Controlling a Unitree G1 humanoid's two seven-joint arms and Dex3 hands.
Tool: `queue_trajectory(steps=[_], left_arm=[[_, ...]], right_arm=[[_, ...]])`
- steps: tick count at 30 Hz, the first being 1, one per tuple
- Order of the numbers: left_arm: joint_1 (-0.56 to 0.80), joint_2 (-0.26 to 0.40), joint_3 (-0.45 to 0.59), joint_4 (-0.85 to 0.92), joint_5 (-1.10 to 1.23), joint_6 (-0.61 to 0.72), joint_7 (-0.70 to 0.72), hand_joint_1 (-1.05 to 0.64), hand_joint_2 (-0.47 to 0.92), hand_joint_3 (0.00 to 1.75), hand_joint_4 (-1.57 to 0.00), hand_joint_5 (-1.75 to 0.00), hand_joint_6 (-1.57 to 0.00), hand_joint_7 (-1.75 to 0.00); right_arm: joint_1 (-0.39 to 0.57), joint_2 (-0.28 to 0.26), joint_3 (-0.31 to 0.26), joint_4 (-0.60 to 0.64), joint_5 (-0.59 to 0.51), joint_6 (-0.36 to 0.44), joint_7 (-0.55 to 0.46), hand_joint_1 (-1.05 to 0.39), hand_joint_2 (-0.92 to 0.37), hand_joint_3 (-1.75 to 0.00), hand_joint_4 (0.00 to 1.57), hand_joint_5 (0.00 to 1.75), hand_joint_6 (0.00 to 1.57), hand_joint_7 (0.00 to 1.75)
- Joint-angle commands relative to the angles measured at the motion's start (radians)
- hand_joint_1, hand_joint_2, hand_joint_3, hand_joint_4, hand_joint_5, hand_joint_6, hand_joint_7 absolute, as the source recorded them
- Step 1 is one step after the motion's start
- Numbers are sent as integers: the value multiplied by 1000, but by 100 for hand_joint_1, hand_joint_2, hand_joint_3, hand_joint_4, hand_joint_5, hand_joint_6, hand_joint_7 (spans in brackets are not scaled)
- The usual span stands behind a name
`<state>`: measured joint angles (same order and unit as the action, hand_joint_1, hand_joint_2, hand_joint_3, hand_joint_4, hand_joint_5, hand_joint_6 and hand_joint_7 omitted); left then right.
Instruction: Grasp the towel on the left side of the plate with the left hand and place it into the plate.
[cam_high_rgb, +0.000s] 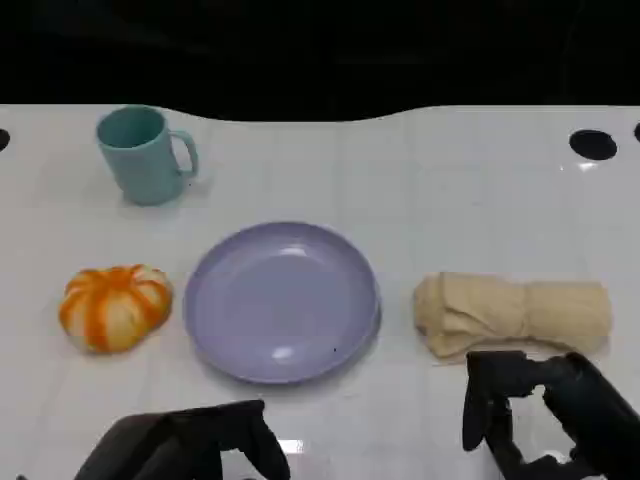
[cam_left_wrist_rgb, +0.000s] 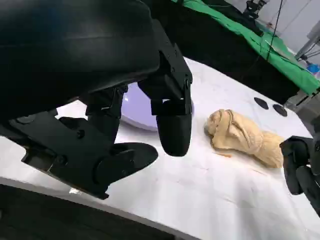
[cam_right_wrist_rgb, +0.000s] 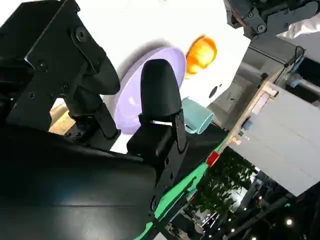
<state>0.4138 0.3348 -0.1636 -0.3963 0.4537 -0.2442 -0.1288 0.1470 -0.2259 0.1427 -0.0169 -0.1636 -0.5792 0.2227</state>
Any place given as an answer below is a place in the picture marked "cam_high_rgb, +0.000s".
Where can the orange and white bread roll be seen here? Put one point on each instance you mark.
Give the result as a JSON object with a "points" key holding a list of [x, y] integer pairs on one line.
{"points": [[112, 310]]}

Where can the beige towel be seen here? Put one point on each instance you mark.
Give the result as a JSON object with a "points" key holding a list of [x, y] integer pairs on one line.
{"points": [[515, 310]]}

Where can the pale green mug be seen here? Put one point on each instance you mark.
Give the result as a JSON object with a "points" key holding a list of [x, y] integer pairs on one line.
{"points": [[145, 165]]}

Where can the lilac plate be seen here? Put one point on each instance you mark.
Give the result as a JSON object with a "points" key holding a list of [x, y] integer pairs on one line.
{"points": [[280, 305]]}

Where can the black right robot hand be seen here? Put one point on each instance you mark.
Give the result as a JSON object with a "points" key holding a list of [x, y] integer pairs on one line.
{"points": [[595, 410]]}

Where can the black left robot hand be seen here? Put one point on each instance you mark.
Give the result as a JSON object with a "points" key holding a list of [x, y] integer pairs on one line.
{"points": [[190, 445]]}

